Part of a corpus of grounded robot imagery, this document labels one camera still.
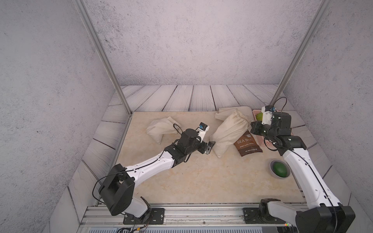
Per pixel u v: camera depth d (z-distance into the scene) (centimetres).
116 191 42
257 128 67
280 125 55
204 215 75
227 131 89
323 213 36
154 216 73
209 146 71
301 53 86
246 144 97
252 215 72
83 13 72
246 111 106
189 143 61
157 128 98
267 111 66
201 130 68
